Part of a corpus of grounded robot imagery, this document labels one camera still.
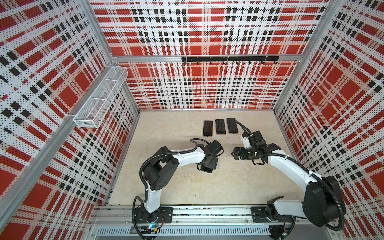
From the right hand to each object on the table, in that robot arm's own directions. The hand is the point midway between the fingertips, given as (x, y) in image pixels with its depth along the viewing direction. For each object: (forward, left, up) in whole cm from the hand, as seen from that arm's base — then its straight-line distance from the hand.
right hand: (240, 154), depth 85 cm
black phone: (+27, +18, -9) cm, 34 cm away
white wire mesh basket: (+24, +90, +13) cm, 94 cm away
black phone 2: (+30, +8, -10) cm, 33 cm away
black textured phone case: (-6, +19, -7) cm, 22 cm away
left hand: (-2, +19, -8) cm, 20 cm away
